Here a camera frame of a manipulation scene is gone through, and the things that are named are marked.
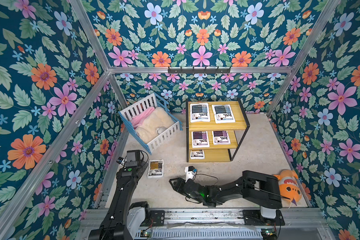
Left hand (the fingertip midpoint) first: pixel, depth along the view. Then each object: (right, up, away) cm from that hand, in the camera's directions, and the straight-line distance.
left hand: (145, 163), depth 84 cm
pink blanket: (-11, +26, +18) cm, 34 cm away
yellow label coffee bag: (+5, -4, +5) cm, 8 cm away
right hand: (+15, -8, -7) cm, 19 cm away
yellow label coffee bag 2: (+30, +3, +9) cm, 31 cm away
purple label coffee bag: (+31, +14, -2) cm, 34 cm away
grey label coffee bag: (+42, +28, -12) cm, 52 cm away
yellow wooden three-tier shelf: (+40, +19, +2) cm, 45 cm away
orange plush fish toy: (+77, -9, -9) cm, 78 cm away
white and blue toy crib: (-2, +41, +24) cm, 47 cm away
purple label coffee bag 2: (+43, +15, 0) cm, 45 cm away
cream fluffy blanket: (+2, +28, +22) cm, 35 cm away
